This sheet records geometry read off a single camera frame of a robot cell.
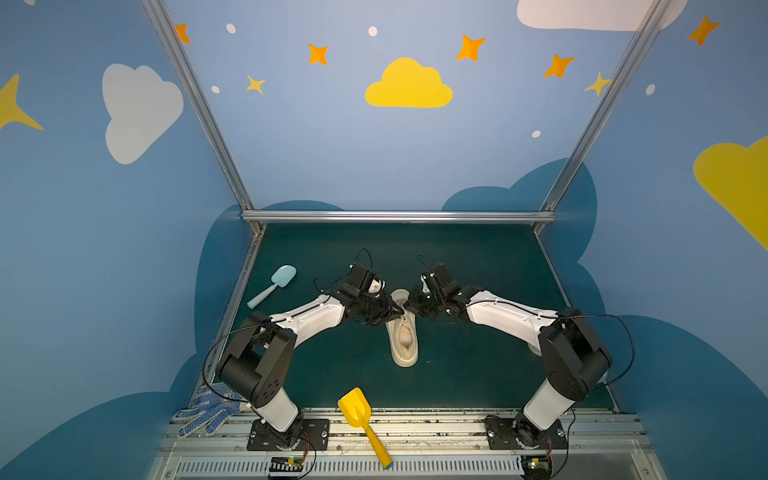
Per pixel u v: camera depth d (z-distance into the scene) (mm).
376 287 862
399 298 945
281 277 1044
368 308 765
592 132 911
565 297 1068
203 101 840
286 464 730
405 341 857
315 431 755
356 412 782
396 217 1247
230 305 1038
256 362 453
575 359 464
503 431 761
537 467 733
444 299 690
